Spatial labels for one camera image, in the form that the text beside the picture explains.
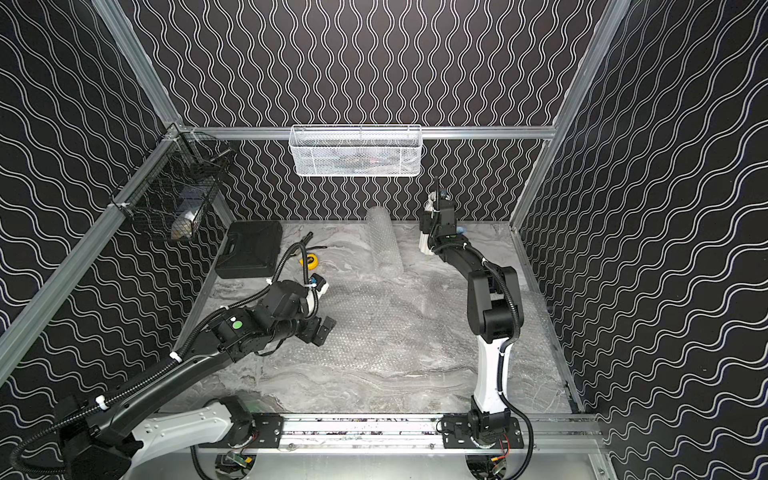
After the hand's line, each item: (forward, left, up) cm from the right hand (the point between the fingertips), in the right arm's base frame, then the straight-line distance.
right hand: (438, 211), depth 101 cm
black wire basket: (-4, +84, +9) cm, 85 cm away
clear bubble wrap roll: (-13, +17, -9) cm, 23 cm away
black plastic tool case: (-9, +65, -10) cm, 66 cm away
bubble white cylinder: (-5, +4, -12) cm, 13 cm away
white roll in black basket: (-18, +73, +10) cm, 76 cm away
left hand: (-39, +33, +2) cm, 51 cm away
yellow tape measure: (-8, +45, -17) cm, 49 cm away
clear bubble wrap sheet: (-43, -25, -18) cm, 53 cm away
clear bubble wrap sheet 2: (-34, +16, -17) cm, 41 cm away
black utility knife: (+1, +49, -16) cm, 51 cm away
